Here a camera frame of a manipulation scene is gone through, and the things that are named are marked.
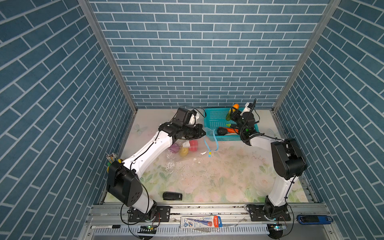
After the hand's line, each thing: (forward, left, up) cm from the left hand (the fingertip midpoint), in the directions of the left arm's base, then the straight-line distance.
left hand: (207, 133), depth 78 cm
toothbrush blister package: (-36, +3, -22) cm, 43 cm away
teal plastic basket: (+29, -9, -20) cm, 37 cm away
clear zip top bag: (-5, +19, -23) cm, 30 cm away
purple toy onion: (+3, +19, -19) cm, 27 cm away
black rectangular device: (-25, +18, -20) cm, 37 cm away
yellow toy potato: (0, +13, -19) cm, 23 cm away
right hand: (+22, -17, -2) cm, 28 cm away
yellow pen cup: (-10, +48, -6) cm, 50 cm away
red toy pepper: (+2, +7, -16) cm, 18 cm away
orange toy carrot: (+17, -20, -21) cm, 34 cm away
